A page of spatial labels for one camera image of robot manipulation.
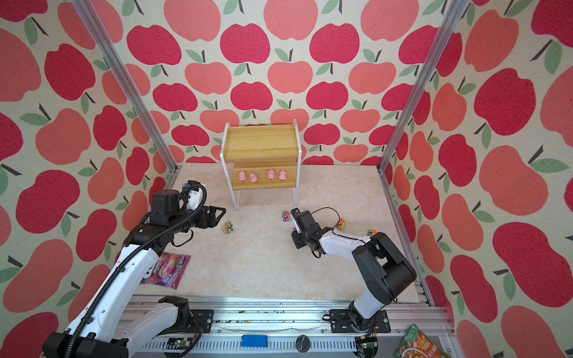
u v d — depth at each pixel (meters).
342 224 0.96
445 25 0.73
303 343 0.62
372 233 0.93
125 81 0.87
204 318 0.75
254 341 0.69
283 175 0.93
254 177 0.93
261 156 0.80
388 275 0.45
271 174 0.94
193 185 0.66
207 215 0.67
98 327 0.39
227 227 0.95
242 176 0.93
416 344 0.69
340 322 0.73
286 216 0.98
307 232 0.72
